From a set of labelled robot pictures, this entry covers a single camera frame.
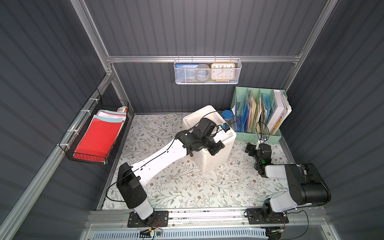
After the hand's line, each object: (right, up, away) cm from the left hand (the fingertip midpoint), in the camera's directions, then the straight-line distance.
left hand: (222, 144), depth 73 cm
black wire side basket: (-66, +20, +8) cm, 69 cm away
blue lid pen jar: (+7, +16, +21) cm, 27 cm away
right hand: (+28, -2, +20) cm, 35 cm away
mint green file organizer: (+26, +16, +20) cm, 36 cm away
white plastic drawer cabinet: (-9, -8, +3) cm, 12 cm away
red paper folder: (-60, +2, -2) cm, 60 cm away
